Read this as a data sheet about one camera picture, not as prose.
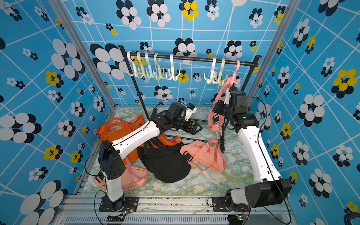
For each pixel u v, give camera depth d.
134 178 0.75
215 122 0.81
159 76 0.71
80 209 0.74
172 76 0.70
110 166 0.46
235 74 0.64
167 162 0.85
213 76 0.67
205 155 0.86
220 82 0.68
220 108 0.64
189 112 0.71
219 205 0.73
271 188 0.37
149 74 0.72
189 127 0.69
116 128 1.06
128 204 0.72
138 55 0.64
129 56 0.65
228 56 0.91
